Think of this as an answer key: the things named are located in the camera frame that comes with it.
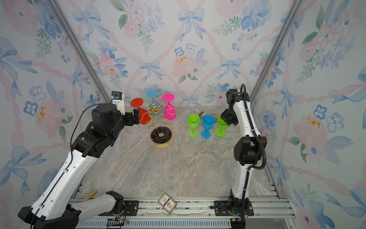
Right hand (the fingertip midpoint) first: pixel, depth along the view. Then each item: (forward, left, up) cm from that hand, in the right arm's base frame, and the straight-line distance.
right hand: (227, 122), depth 88 cm
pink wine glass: (+4, +35, +4) cm, 35 cm away
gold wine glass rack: (0, +43, -15) cm, 46 cm away
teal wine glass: (+11, +46, +12) cm, 49 cm away
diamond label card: (-42, +34, -16) cm, 57 cm away
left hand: (-10, +51, +23) cm, 57 cm away
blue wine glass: (+4, +11, -4) cm, 12 cm away
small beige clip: (+21, +14, -15) cm, 29 cm away
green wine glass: (-3, +3, 0) cm, 5 cm away
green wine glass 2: (+4, +20, -4) cm, 21 cm away
